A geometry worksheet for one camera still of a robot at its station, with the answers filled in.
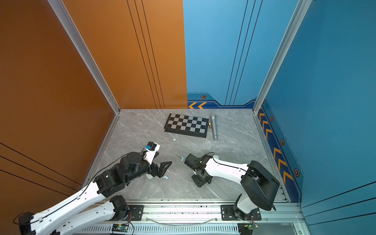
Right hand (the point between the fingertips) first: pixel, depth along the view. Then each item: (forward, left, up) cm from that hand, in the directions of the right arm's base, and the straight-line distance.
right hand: (199, 182), depth 83 cm
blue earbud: (+14, +10, +1) cm, 18 cm away
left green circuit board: (-21, +38, -3) cm, 44 cm away
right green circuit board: (-20, -25, -1) cm, 32 cm away
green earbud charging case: (+2, +29, +3) cm, 29 cm away
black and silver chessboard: (+39, +8, +4) cm, 40 cm away
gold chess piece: (+42, -9, +1) cm, 43 cm away
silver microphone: (+43, -12, +2) cm, 44 cm away
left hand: (+5, +17, +20) cm, 27 cm away
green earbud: (+29, +17, 0) cm, 34 cm away
